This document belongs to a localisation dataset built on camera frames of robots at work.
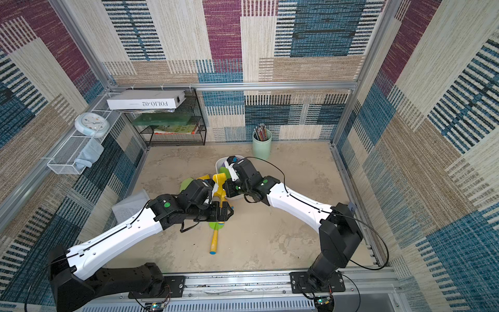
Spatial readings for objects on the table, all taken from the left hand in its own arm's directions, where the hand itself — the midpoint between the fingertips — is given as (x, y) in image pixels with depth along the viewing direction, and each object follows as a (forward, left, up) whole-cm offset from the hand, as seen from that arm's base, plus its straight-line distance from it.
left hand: (225, 212), depth 74 cm
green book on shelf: (+46, +33, +9) cm, 57 cm away
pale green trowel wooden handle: (+26, +25, -18) cm, 40 cm away
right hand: (+11, +2, +1) cm, 12 cm away
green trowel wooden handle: (+31, +5, -14) cm, 34 cm away
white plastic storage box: (+33, +7, -12) cm, 36 cm away
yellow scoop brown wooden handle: (+28, +14, -16) cm, 36 cm away
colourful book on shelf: (+44, +28, +3) cm, 53 cm away
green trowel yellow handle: (+2, +6, -17) cm, 18 cm away
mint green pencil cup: (+41, -16, -3) cm, 44 cm away
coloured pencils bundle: (+45, -16, 0) cm, 48 cm away
